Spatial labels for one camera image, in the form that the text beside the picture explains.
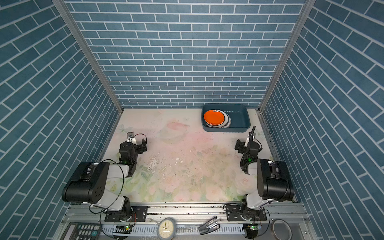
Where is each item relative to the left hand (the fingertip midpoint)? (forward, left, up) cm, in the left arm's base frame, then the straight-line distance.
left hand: (136, 139), depth 93 cm
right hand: (-1, -70, +1) cm, 70 cm away
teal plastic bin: (+26, -72, -5) cm, 77 cm away
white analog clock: (-46, -24, -4) cm, 52 cm away
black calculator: (-46, +15, -7) cm, 49 cm away
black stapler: (-45, -44, -5) cm, 63 cm away
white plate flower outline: (+16, -60, -3) cm, 62 cm away
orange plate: (+20, -51, -2) cm, 55 cm away
